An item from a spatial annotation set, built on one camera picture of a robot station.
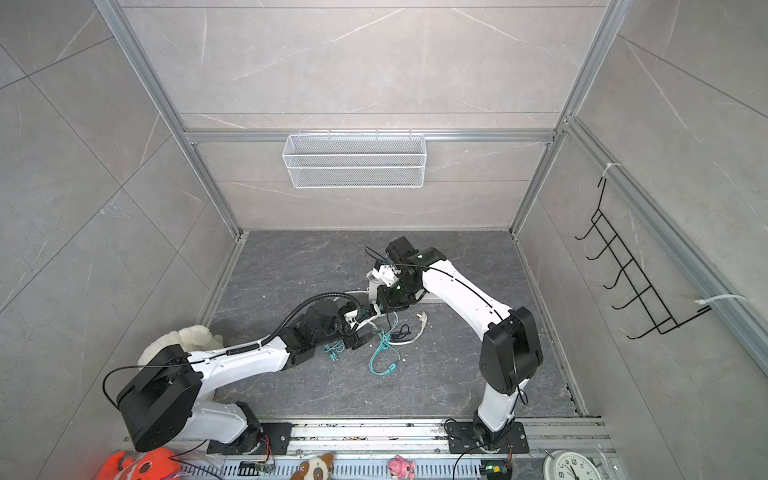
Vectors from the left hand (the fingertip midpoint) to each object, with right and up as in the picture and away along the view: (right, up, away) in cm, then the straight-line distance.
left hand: (377, 312), depth 82 cm
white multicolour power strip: (-5, +1, -14) cm, 14 cm away
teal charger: (+1, -11, +4) cm, 12 cm away
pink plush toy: (+6, -33, -14) cm, 37 cm away
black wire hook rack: (+59, +7, -19) cm, 63 cm away
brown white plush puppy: (-13, -33, -15) cm, 38 cm away
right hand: (+2, +1, -1) cm, 3 cm away
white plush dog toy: (-46, -5, -9) cm, 47 cm away
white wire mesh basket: (-8, +48, +18) cm, 52 cm away
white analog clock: (+45, -32, -15) cm, 57 cm away
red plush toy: (-47, -29, -18) cm, 59 cm away
